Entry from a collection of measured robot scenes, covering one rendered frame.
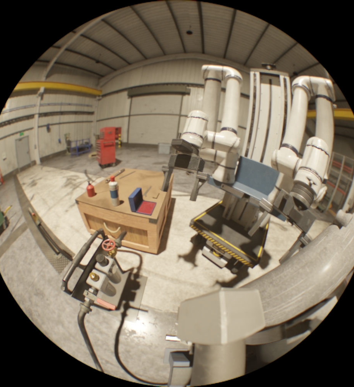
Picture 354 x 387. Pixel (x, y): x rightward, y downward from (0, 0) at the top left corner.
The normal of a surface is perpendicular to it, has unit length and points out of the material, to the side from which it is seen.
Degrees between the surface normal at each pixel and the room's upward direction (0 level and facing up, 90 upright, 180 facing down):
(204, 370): 54
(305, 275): 46
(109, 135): 90
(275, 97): 90
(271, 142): 90
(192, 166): 66
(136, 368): 0
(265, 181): 90
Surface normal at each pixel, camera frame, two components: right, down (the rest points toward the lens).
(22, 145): 0.97, 0.19
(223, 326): -0.27, -0.87
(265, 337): -0.93, -0.36
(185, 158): -0.54, -0.08
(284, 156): -0.82, -0.26
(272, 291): -0.77, -0.60
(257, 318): 0.48, -0.76
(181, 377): 0.11, -0.88
